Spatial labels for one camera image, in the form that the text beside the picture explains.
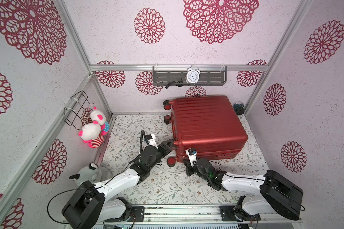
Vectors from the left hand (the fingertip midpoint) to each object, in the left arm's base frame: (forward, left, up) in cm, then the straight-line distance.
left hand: (173, 143), depth 80 cm
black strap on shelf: (+38, -5, +14) cm, 41 cm away
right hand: (-6, -5, -9) cm, 12 cm away
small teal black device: (+43, -54, -14) cm, 71 cm away
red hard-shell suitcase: (+11, -21, +3) cm, 24 cm away
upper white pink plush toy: (+19, +48, +1) cm, 52 cm away
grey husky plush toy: (-18, +39, +1) cm, 42 cm away
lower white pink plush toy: (+6, +48, +1) cm, 49 cm away
